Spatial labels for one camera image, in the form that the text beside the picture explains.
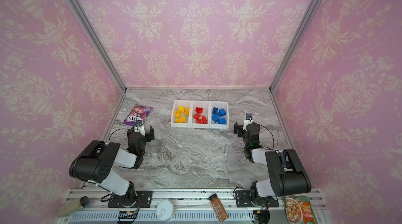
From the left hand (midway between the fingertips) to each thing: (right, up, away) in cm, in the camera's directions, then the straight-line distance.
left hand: (142, 126), depth 92 cm
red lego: (+32, +6, +12) cm, 34 cm away
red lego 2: (+33, +2, +8) cm, 34 cm away
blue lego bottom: (+44, +9, +13) cm, 46 cm away
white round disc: (+19, -32, -25) cm, 45 cm away
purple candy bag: (-7, +8, +11) cm, 15 cm away
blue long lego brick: (+48, +2, +8) cm, 49 cm away
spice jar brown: (+43, -33, -25) cm, 60 cm away
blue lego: (+48, +8, +10) cm, 49 cm away
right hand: (+61, +3, 0) cm, 61 cm away
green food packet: (+80, -35, -21) cm, 90 cm away
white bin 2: (+37, +13, +16) cm, 42 cm away
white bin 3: (+47, +13, +11) cm, 50 cm away
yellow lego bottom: (+19, +7, +10) cm, 23 cm away
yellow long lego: (+22, +3, +8) cm, 23 cm away
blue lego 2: (+44, +5, +8) cm, 44 cm away
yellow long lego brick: (+25, +8, +13) cm, 29 cm away
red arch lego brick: (+36, +3, +8) cm, 37 cm away
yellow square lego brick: (+21, +10, +14) cm, 27 cm away
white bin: (+21, +7, +11) cm, 25 cm away
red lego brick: (+33, +9, +15) cm, 37 cm away
